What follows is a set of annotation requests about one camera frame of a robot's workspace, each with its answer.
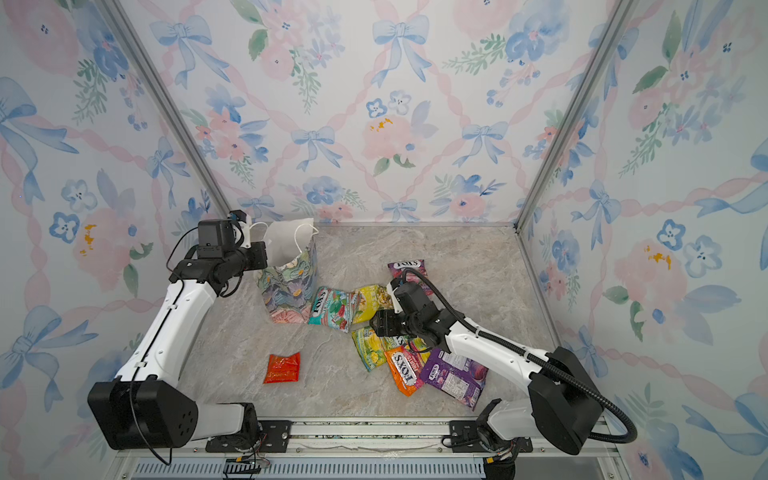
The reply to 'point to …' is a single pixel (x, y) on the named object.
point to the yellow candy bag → (372, 299)
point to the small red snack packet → (283, 368)
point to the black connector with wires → (249, 464)
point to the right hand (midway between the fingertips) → (379, 319)
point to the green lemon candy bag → (371, 347)
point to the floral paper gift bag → (289, 281)
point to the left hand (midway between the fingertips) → (263, 246)
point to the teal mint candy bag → (332, 308)
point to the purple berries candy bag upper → (413, 276)
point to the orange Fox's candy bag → (406, 368)
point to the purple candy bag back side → (457, 377)
